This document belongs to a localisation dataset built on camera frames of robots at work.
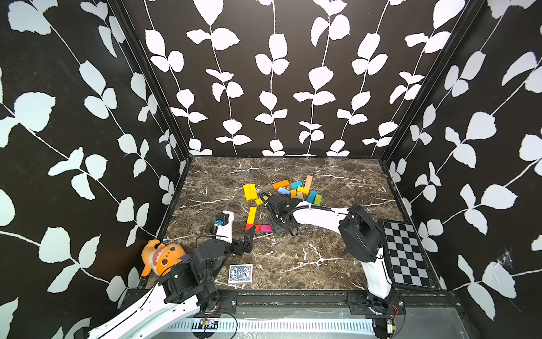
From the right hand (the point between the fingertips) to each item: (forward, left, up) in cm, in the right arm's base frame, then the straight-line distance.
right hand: (278, 223), depth 93 cm
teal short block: (+23, -9, 0) cm, 24 cm away
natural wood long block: (+24, -15, 0) cm, 28 cm away
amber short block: (+19, -12, 0) cm, 22 cm away
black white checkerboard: (-17, -52, 0) cm, 54 cm away
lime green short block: (+13, -19, -1) cm, 23 cm away
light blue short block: (+19, -2, -2) cm, 19 cm away
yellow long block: (+4, +12, 0) cm, 13 cm away
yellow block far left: (+17, +15, 0) cm, 23 cm away
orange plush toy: (-19, +44, +8) cm, 48 cm away
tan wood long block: (+16, -11, -1) cm, 19 cm away
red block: (0, +14, -2) cm, 14 cm away
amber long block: (+17, -7, 0) cm, 18 cm away
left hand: (-11, +11, +21) cm, 26 cm away
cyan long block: (+15, -16, -1) cm, 22 cm away
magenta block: (-3, +5, +1) cm, 6 cm away
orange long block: (+23, -1, 0) cm, 23 cm away
